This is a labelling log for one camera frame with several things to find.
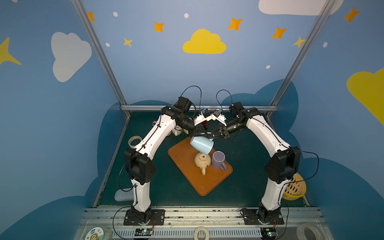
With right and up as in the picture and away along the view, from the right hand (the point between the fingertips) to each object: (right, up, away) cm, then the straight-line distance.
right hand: (211, 135), depth 77 cm
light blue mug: (-5, -4, -4) cm, 7 cm away
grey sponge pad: (-46, -32, +1) cm, 56 cm away
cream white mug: (-17, +3, -7) cm, 19 cm away
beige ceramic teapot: (-4, -15, +9) cm, 18 cm away
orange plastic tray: (-16, -13, +18) cm, 27 cm away
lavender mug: (+5, -15, +9) cm, 19 cm away
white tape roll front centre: (-8, -47, -8) cm, 49 cm away
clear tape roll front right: (+49, -44, -8) cm, 66 cm away
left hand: (-2, +2, -1) cm, 3 cm away
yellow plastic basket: (+48, -30, +5) cm, 57 cm away
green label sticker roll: (-52, -41, -14) cm, 67 cm away
